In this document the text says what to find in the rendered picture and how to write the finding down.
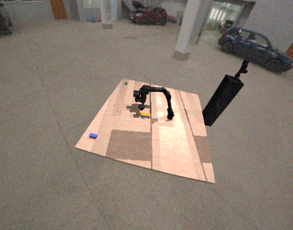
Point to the small blue block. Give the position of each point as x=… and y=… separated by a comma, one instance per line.
x=92, y=135

